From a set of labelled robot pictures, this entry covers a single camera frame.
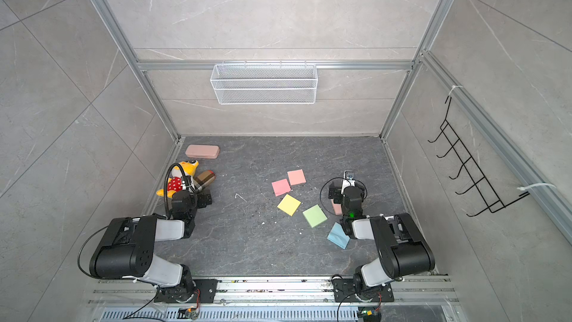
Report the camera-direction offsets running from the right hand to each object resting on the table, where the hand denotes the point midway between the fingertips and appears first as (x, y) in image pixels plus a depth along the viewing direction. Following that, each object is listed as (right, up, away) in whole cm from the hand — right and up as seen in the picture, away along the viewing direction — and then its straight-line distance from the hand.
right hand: (347, 182), depth 93 cm
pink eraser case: (-70, +13, +19) cm, 73 cm away
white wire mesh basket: (-36, +45, +8) cm, 58 cm away
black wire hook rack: (+31, +3, -30) cm, 43 cm away
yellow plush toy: (-64, +3, -16) cm, 66 cm away
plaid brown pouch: (-63, +1, +7) cm, 64 cm away
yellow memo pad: (-25, -10, +2) cm, 27 cm away
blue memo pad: (-6, -20, -9) cm, 22 cm away
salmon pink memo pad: (-21, +1, +11) cm, 24 cm away
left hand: (-64, -2, +1) cm, 64 cm away
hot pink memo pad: (-29, -3, +8) cm, 30 cm away
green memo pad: (-14, -14, -2) cm, 20 cm away
